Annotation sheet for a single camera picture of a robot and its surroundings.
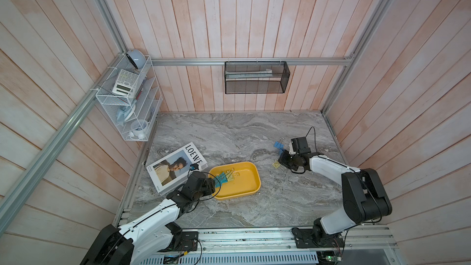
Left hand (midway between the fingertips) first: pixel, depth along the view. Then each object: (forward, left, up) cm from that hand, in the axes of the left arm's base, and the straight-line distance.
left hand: (209, 185), depth 87 cm
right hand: (+15, -36, +1) cm, 38 cm away
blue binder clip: (+24, -38, -1) cm, 45 cm away
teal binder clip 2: (+3, -6, +1) cm, 7 cm away
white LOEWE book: (+7, +19, +1) cm, 21 cm away
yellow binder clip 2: (+11, -34, 0) cm, 36 cm away
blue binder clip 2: (+20, -38, +1) cm, 43 cm away
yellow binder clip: (+6, -11, 0) cm, 12 cm away
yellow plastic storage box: (+3, -19, -2) cm, 19 cm away
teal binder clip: (+2, -4, -1) cm, 4 cm away
